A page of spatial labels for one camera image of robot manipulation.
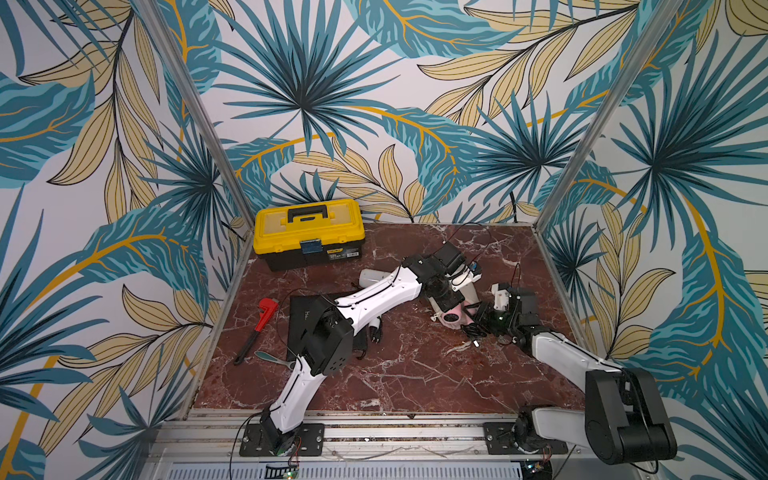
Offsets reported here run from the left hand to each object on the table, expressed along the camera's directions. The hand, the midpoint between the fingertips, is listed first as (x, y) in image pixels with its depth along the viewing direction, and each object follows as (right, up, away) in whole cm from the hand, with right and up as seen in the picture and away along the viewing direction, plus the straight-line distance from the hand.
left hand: (453, 301), depth 84 cm
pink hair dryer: (+2, -5, +4) cm, 7 cm away
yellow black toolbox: (-44, +20, +11) cm, 49 cm away
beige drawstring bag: (+8, +1, +11) cm, 14 cm away
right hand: (+5, -3, +5) cm, 8 cm away
